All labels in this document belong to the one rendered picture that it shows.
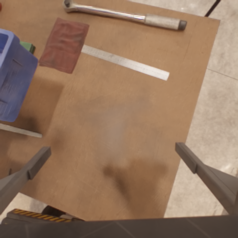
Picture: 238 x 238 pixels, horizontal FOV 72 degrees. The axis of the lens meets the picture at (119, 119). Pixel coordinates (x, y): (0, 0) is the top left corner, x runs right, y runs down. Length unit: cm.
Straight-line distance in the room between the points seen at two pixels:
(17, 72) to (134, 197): 49
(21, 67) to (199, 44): 57
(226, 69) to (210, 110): 28
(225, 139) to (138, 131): 70
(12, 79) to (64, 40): 30
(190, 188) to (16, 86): 99
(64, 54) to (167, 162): 53
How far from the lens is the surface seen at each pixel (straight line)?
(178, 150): 16
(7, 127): 73
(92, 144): 58
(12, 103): 49
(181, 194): 111
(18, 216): 93
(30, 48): 75
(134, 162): 57
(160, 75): 62
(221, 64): 126
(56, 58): 70
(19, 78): 48
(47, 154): 17
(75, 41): 70
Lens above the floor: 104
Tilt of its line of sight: 80 degrees down
